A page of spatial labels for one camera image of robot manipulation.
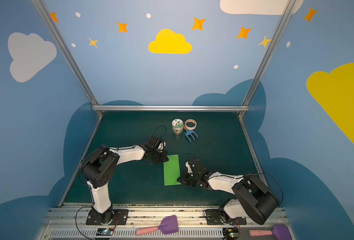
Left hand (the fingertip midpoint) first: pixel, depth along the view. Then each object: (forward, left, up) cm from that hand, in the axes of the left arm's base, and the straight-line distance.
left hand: (170, 160), depth 94 cm
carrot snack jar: (+23, -5, +6) cm, 24 cm away
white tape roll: (+34, -15, 0) cm, 37 cm away
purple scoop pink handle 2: (-37, -43, +1) cm, 57 cm away
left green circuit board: (-38, +30, -3) cm, 48 cm away
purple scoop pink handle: (-35, -1, -1) cm, 35 cm away
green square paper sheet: (-6, -1, -2) cm, 7 cm away
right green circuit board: (-38, -32, -2) cm, 50 cm away
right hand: (-12, -4, +1) cm, 13 cm away
